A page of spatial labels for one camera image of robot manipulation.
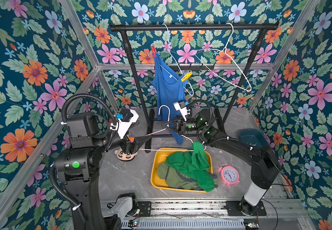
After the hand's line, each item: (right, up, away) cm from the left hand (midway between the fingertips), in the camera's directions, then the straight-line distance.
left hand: (143, 129), depth 51 cm
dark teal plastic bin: (+68, -8, +50) cm, 84 cm away
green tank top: (+22, -20, +25) cm, 39 cm away
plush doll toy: (-21, -19, +35) cm, 45 cm away
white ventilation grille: (+34, -51, +22) cm, 65 cm away
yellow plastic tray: (+1, -20, +39) cm, 43 cm away
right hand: (+8, +3, +12) cm, 14 cm away
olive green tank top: (+11, -30, +29) cm, 43 cm away
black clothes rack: (+45, +3, +57) cm, 72 cm away
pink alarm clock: (+43, -29, +31) cm, 60 cm away
